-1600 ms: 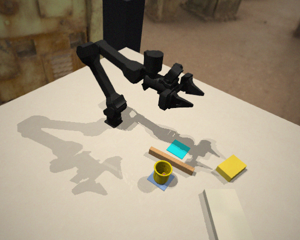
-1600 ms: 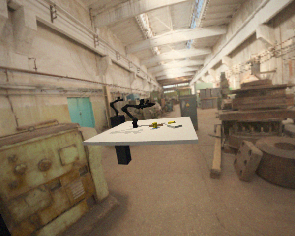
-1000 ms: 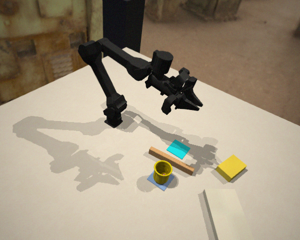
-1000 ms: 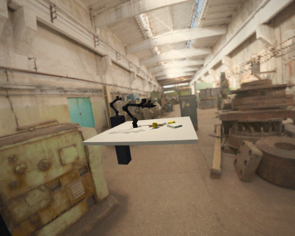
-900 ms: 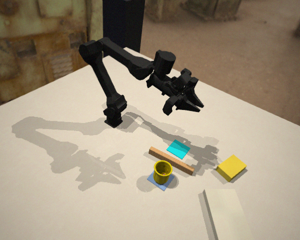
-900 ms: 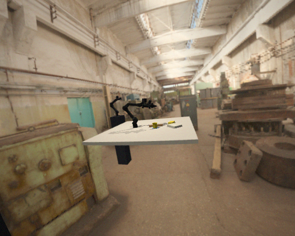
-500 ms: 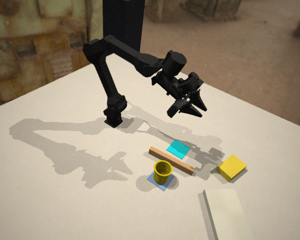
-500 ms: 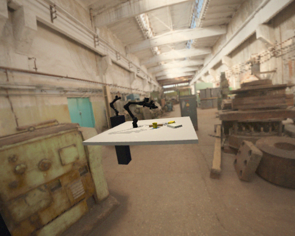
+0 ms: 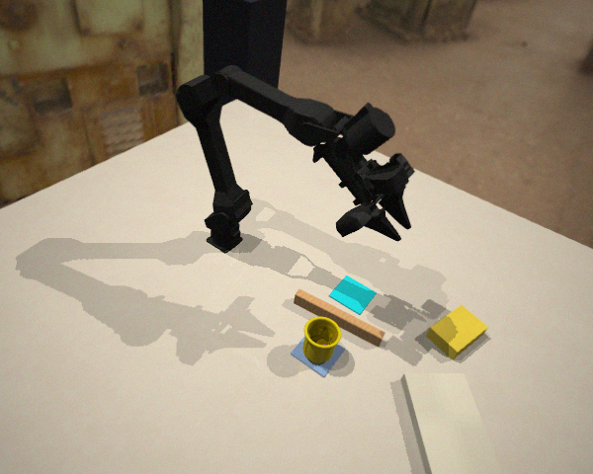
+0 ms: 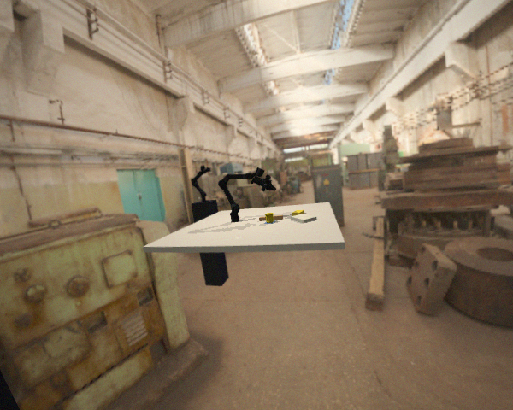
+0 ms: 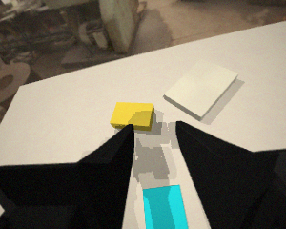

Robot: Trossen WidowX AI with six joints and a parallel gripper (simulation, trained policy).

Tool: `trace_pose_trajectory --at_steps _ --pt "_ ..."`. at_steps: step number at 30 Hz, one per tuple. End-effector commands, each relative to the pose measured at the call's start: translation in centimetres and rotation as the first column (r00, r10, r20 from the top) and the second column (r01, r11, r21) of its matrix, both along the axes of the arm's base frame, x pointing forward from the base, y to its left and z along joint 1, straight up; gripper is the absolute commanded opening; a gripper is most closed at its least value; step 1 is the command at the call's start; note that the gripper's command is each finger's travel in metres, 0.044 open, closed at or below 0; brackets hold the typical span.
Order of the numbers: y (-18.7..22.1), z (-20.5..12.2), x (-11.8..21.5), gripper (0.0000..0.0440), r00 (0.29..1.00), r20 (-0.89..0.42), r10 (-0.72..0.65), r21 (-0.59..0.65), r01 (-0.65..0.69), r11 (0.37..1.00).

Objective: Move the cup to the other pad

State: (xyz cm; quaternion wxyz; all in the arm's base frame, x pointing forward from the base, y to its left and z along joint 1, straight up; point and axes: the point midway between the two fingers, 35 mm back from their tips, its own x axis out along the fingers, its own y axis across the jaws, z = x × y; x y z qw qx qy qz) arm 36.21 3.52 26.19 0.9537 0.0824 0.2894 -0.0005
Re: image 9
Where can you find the tan wooden flat bar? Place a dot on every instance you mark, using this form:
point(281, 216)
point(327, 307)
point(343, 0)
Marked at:
point(344, 320)

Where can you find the yellow cup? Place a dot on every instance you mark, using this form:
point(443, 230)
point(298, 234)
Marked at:
point(319, 331)

